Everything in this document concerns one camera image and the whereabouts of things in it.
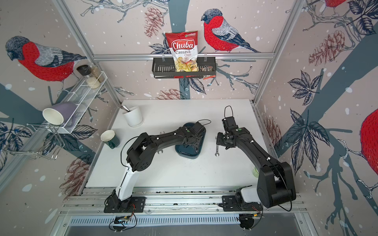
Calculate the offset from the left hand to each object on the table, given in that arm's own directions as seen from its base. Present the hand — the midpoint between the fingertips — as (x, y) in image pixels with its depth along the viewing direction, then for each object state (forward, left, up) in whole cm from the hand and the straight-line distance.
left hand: (198, 139), depth 96 cm
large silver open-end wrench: (-9, -12, -2) cm, 15 cm away
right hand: (-4, -13, +7) cm, 15 cm away
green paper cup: (-4, +54, +7) cm, 55 cm away
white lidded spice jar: (+18, +61, +33) cm, 72 cm away
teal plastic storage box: (-8, +6, -2) cm, 11 cm away
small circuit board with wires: (-45, +38, -5) cm, 59 cm away
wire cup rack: (-16, +71, +26) cm, 77 cm away
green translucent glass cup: (-23, -31, +4) cm, 38 cm away
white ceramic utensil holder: (+13, +44, +7) cm, 47 cm away
